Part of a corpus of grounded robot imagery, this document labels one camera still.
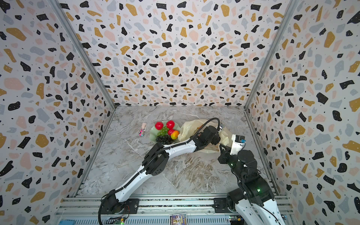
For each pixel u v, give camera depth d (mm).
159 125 994
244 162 485
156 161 650
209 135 758
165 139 923
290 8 716
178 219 690
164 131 1003
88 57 903
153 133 992
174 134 942
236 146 596
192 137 780
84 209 741
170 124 990
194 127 987
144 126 1055
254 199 450
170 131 992
